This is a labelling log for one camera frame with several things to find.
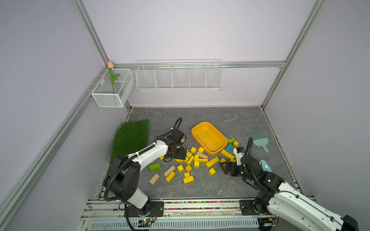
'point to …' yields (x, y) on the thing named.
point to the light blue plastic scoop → (265, 166)
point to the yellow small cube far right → (236, 144)
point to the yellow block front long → (170, 174)
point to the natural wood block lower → (154, 179)
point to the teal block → (229, 147)
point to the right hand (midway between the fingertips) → (225, 163)
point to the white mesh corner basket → (112, 91)
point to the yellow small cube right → (212, 172)
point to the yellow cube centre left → (180, 168)
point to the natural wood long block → (171, 169)
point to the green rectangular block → (156, 166)
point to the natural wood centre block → (202, 155)
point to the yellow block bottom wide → (188, 178)
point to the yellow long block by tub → (227, 154)
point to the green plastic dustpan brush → (260, 139)
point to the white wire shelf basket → (179, 75)
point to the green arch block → (231, 140)
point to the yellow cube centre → (189, 168)
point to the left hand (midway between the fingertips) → (179, 156)
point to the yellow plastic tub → (209, 137)
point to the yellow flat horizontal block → (201, 160)
